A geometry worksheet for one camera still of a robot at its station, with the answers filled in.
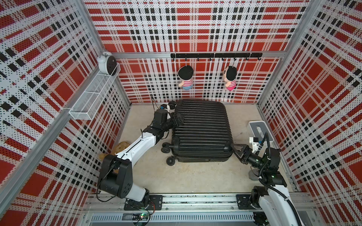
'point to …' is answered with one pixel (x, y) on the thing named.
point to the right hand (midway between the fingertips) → (233, 149)
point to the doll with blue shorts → (185, 73)
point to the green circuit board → (140, 216)
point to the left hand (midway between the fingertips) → (180, 118)
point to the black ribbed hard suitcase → (206, 135)
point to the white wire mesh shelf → (86, 107)
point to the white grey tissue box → (259, 128)
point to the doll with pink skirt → (229, 76)
